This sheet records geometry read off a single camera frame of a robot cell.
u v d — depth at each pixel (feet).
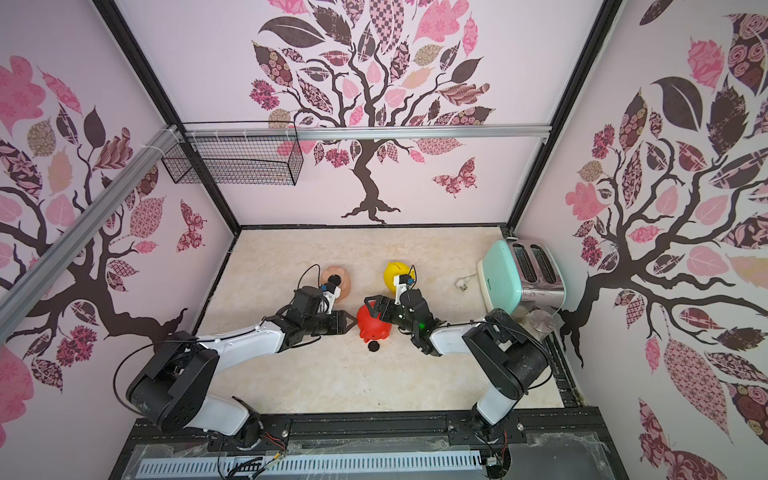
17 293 1.65
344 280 3.08
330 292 2.69
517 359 1.53
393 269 3.16
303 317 2.29
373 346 2.89
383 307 2.61
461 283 3.29
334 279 3.09
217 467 2.27
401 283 2.72
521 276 2.72
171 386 1.42
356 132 3.03
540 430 2.47
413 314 2.27
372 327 2.77
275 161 2.61
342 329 2.66
